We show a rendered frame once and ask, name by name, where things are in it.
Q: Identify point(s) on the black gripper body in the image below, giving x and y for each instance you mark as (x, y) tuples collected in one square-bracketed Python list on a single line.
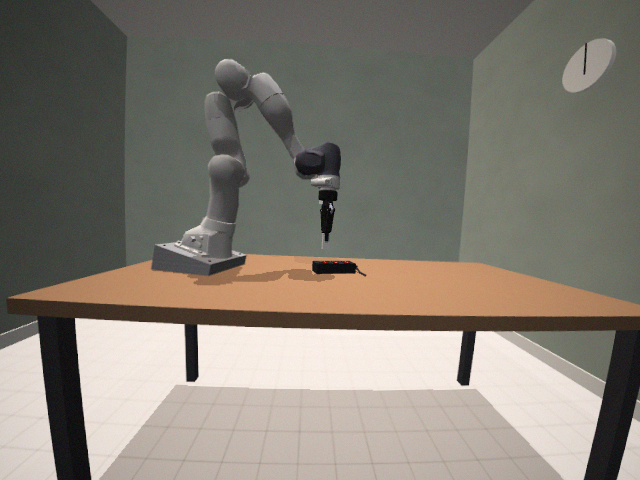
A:
[(329, 197)]

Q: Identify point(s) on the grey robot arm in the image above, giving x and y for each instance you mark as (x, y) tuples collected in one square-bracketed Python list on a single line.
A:
[(214, 235)]

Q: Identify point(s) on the black power strip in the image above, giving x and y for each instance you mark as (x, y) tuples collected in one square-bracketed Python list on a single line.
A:
[(322, 267)]

